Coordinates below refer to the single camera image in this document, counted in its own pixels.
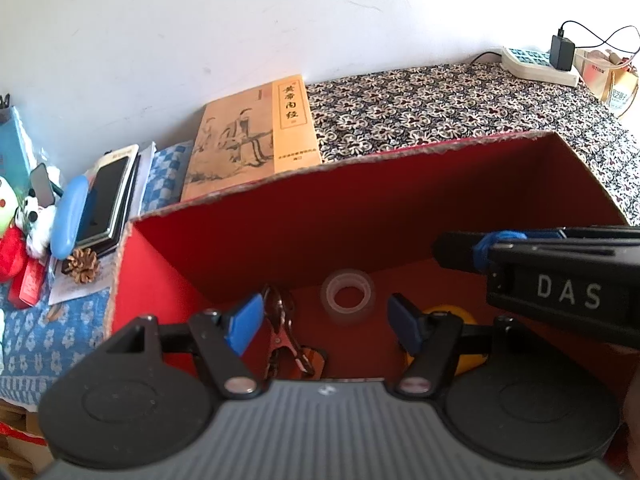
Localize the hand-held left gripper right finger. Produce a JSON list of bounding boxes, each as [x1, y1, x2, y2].
[[386, 292, 532, 402]]

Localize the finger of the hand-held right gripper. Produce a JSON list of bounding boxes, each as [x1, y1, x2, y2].
[[431, 229, 527, 276], [491, 225, 640, 248]]

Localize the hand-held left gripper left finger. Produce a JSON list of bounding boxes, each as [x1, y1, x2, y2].
[[107, 292, 266, 401]]

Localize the brown handled pliers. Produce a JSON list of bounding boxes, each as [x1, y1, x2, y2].
[[260, 285, 328, 378]]

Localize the clear tape roll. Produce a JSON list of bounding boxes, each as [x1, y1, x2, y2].
[[320, 269, 376, 327]]

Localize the yellow tape measure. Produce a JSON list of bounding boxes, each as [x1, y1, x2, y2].
[[405, 304, 488, 376]]

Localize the red patterned cardboard box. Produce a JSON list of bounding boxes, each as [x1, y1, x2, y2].
[[105, 130, 640, 411]]

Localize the brown pine cone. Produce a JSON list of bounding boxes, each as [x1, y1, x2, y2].
[[65, 247, 102, 285]]

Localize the yellow illustrated book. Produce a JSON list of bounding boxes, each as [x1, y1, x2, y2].
[[180, 74, 323, 203]]

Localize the black charger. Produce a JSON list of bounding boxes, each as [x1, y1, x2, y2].
[[550, 34, 576, 72]]

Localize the white power strip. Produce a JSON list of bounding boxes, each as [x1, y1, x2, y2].
[[501, 46, 580, 86]]

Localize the white paper sheet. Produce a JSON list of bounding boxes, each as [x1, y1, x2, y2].
[[47, 255, 116, 306]]

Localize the blue patterned blanket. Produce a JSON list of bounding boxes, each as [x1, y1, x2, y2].
[[0, 142, 196, 406]]

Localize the blue eyeglass case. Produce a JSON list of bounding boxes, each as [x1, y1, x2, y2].
[[50, 175, 93, 261]]

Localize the small red carton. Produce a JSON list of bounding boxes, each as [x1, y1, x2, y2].
[[7, 257, 56, 310]]

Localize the black white panda plush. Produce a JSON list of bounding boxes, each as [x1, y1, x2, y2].
[[12, 195, 58, 256]]

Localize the grey smartphone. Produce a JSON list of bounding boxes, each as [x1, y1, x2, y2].
[[29, 162, 63, 208]]

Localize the green frog plush toy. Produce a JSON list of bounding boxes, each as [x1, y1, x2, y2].
[[0, 175, 31, 281]]

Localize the light blue box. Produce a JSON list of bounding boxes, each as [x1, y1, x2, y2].
[[0, 105, 38, 186]]

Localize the black charger cable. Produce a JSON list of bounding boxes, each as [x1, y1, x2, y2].
[[559, 20, 640, 56]]

